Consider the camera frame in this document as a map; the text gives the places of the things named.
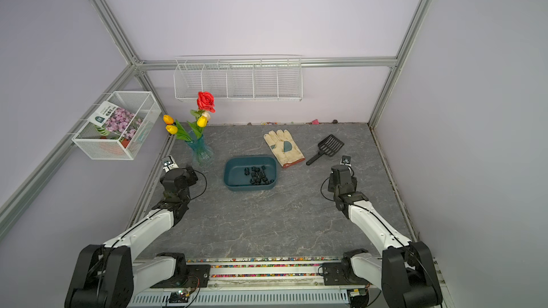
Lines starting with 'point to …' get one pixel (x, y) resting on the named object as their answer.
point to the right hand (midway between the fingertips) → (341, 175)
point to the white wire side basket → (96, 145)
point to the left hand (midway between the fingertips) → (181, 169)
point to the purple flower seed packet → (113, 120)
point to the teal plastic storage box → (235, 178)
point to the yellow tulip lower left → (171, 129)
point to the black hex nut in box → (258, 175)
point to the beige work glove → (285, 149)
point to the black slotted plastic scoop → (329, 147)
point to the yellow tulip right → (202, 121)
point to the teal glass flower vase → (204, 155)
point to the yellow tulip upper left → (168, 119)
